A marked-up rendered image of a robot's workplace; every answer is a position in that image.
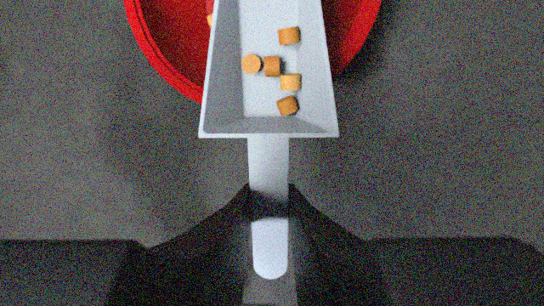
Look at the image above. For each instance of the red bowl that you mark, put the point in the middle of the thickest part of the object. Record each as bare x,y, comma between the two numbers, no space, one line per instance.
174,36

